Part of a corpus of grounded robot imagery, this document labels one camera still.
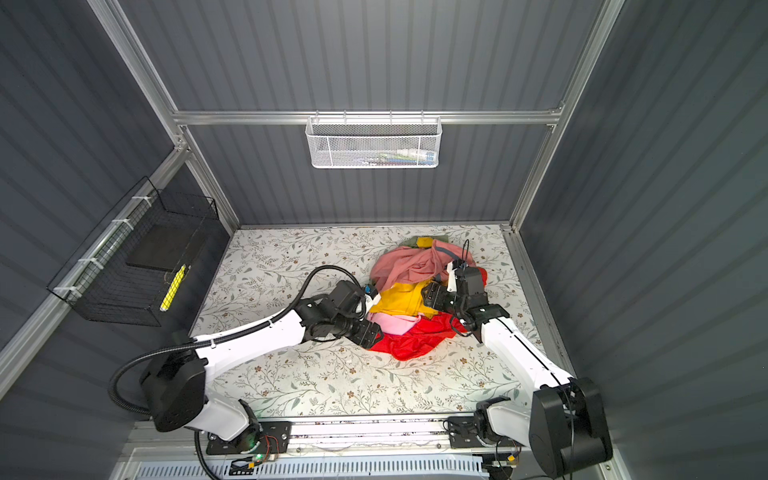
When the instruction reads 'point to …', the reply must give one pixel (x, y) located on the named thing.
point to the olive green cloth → (412, 242)
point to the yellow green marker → (172, 287)
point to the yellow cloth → (404, 298)
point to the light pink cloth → (393, 323)
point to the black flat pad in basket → (164, 246)
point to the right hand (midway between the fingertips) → (435, 294)
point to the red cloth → (432, 331)
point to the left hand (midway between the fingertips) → (374, 329)
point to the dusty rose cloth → (406, 266)
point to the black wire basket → (125, 273)
